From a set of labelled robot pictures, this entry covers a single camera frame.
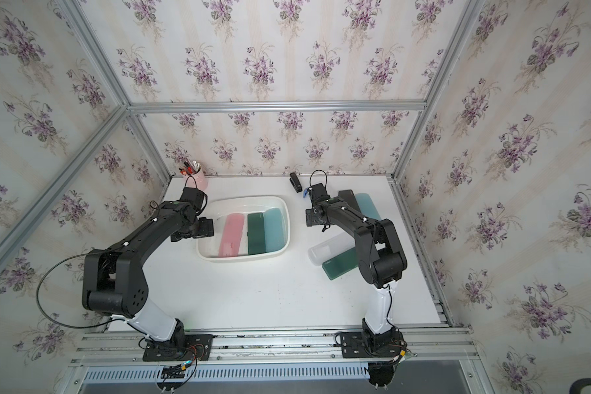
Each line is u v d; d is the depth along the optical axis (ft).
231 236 3.23
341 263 2.93
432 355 2.37
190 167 3.56
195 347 2.37
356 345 2.40
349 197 3.63
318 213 2.35
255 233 3.24
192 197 2.36
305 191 3.75
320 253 3.06
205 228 2.68
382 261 1.70
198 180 3.64
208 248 3.11
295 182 3.75
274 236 3.23
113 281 1.50
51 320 1.30
